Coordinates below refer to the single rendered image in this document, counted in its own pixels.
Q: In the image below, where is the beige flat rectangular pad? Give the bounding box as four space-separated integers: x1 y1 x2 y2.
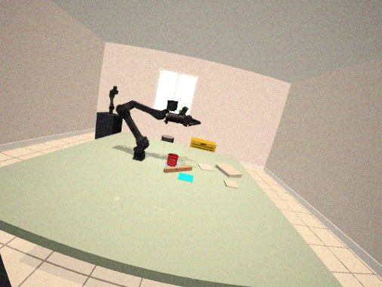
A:
215 164 242 177

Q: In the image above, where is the red cup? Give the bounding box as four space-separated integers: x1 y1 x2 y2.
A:
167 153 179 167

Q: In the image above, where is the tan flat bar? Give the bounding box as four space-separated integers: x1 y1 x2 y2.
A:
163 166 193 173

